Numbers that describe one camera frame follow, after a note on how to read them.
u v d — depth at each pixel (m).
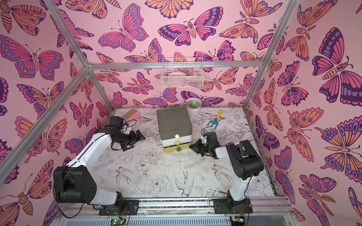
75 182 0.42
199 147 0.85
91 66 0.92
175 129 0.81
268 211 0.73
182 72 0.95
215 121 1.12
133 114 1.17
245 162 0.50
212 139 0.78
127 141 0.74
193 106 1.09
